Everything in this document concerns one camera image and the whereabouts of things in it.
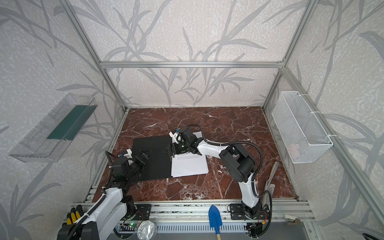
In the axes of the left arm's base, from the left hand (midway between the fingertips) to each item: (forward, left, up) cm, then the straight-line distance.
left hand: (151, 150), depth 86 cm
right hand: (+2, -9, 0) cm, 10 cm away
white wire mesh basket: (-7, -71, +27) cm, 76 cm away
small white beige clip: (-33, -72, -5) cm, 79 cm away
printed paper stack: (-4, -22, -10) cm, 24 cm away
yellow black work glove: (-31, +31, -6) cm, 45 cm away
